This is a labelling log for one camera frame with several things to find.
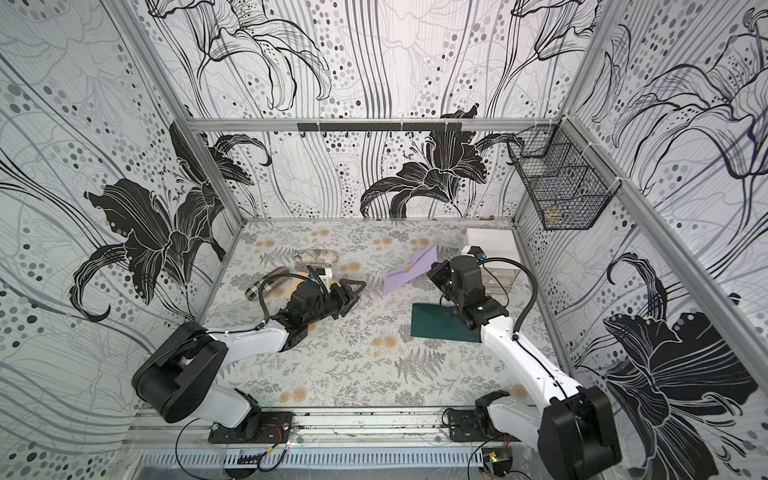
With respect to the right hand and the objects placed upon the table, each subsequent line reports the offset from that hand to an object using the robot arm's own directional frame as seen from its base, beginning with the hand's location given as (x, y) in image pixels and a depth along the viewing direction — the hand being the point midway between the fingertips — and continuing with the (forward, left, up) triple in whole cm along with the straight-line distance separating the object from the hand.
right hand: (433, 260), depth 82 cm
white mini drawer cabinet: (-11, -13, +9) cm, 20 cm away
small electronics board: (-44, -14, -22) cm, 51 cm away
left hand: (-6, +19, -9) cm, 21 cm away
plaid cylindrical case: (-1, +58, -16) cm, 60 cm away
